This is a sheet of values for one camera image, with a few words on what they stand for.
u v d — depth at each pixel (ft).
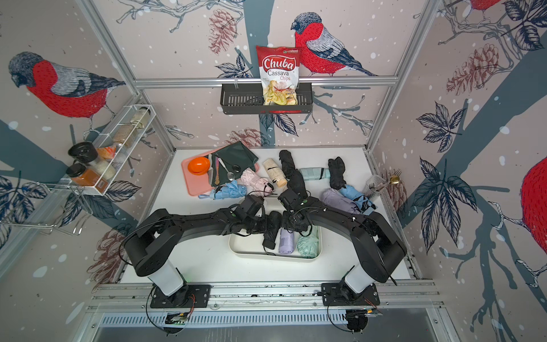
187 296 2.24
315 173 3.50
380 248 1.40
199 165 3.58
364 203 3.03
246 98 3.51
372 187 2.88
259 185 3.27
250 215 2.38
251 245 2.74
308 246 2.61
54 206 1.93
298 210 1.94
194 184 3.50
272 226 2.82
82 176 1.97
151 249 1.49
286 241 2.68
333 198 3.10
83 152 2.03
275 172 3.48
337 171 3.48
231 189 3.20
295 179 3.35
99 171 2.15
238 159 3.78
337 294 2.39
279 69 2.71
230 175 3.54
